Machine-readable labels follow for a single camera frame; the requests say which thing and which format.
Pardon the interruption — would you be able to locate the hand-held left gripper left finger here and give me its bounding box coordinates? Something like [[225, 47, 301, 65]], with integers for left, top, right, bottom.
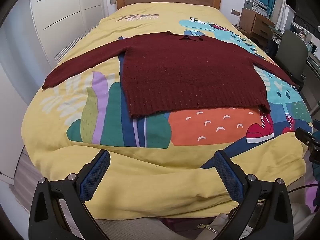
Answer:
[[29, 149, 111, 240]]

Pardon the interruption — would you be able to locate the yellow printed duvet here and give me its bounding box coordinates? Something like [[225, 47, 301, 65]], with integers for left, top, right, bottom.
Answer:
[[20, 4, 314, 219]]

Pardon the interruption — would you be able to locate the grey-green chair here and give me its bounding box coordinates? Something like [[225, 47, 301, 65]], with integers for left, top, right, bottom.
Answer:
[[275, 29, 309, 90]]

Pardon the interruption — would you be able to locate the white wardrobe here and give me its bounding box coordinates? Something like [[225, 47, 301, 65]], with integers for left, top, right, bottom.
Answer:
[[29, 0, 118, 68]]

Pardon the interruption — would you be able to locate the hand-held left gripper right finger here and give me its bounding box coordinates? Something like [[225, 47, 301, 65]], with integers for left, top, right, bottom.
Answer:
[[213, 150, 294, 240]]

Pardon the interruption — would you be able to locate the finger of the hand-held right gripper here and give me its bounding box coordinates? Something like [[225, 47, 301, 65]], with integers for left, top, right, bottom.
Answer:
[[295, 127, 319, 145]]

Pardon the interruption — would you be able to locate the wooden drawer cabinet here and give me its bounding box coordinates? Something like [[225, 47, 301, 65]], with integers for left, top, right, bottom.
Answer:
[[239, 7, 275, 39]]

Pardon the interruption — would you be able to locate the grey printer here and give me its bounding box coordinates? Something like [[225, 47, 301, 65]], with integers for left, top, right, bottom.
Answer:
[[244, 0, 270, 18]]

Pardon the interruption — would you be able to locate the maroon knitted sweater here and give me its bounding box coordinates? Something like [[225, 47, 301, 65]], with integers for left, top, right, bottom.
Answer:
[[41, 31, 299, 119]]

